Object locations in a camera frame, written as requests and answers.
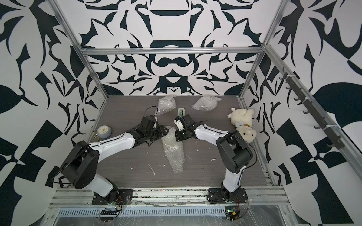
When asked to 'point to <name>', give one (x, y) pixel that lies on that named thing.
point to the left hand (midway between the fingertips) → (166, 129)
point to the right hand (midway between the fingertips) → (175, 134)
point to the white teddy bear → (242, 119)
